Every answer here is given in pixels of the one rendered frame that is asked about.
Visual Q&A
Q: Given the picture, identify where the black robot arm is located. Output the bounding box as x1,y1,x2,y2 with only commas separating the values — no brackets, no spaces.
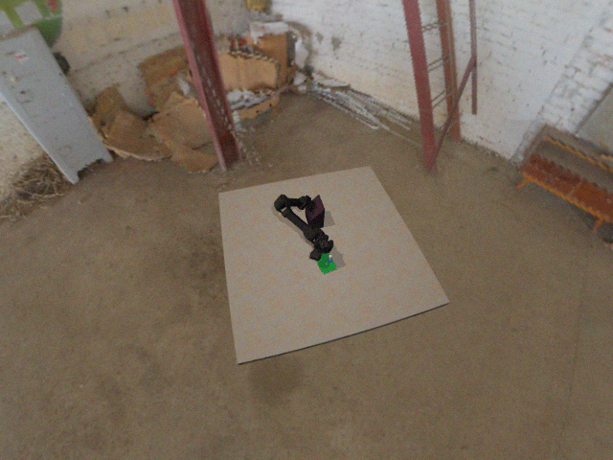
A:
273,195,334,253

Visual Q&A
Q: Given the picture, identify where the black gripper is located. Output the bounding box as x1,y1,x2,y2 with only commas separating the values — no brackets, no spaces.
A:
309,234,329,261

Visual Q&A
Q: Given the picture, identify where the green circuit board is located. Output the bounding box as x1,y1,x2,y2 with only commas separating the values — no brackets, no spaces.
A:
316,252,337,275

